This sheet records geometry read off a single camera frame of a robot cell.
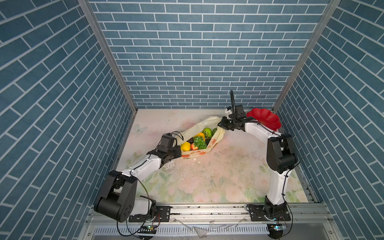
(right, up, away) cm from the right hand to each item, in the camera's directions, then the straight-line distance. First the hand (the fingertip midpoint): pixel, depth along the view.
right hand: (219, 124), depth 97 cm
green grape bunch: (-13, -12, -1) cm, 18 cm away
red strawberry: (-17, -14, -5) cm, 23 cm away
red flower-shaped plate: (+39, +5, +18) cm, 44 cm away
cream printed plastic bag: (-6, +2, -5) cm, 8 cm away
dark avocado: (-19, -11, -1) cm, 21 cm away
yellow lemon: (-22, -14, -5) cm, 26 cm away
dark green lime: (-3, -5, +3) cm, 7 cm away
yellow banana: (-12, -7, +2) cm, 14 cm away
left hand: (-23, -16, -7) cm, 29 cm away
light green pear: (-8, -6, +2) cm, 10 cm away
